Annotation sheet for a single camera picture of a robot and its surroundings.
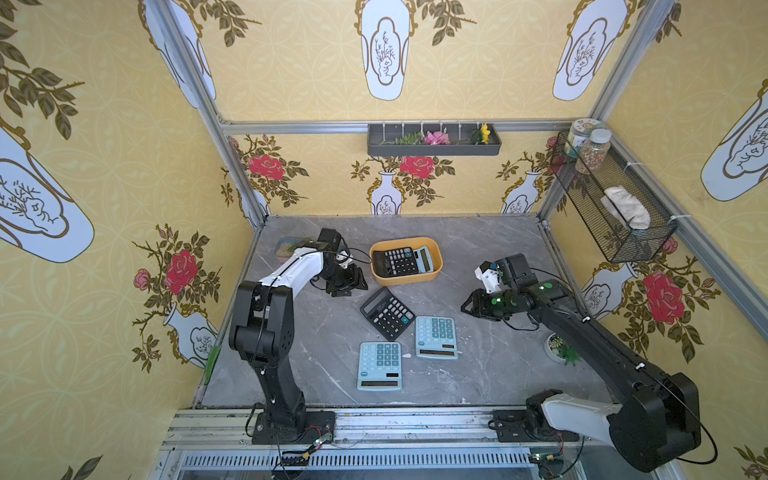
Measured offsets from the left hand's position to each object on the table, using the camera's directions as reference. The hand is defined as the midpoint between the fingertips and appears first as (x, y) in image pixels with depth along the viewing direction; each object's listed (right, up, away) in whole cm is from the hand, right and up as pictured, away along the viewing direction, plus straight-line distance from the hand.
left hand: (349, 289), depth 93 cm
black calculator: (+13, +8, +9) cm, 18 cm away
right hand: (+35, -2, -12) cm, 37 cm away
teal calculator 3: (+10, -19, -12) cm, 25 cm away
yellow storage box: (+21, +14, +16) cm, 30 cm away
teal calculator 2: (+26, -13, -6) cm, 30 cm away
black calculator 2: (+12, -7, -1) cm, 14 cm away
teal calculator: (+25, +9, +10) cm, 28 cm away
